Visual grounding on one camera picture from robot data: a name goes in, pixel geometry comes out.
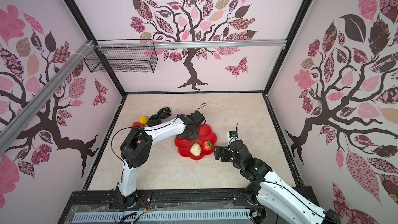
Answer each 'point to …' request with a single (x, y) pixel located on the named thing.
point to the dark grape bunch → (163, 113)
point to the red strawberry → (207, 145)
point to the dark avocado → (153, 122)
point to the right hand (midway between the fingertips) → (219, 147)
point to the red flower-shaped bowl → (204, 134)
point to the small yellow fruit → (143, 120)
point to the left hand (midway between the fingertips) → (190, 136)
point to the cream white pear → (196, 149)
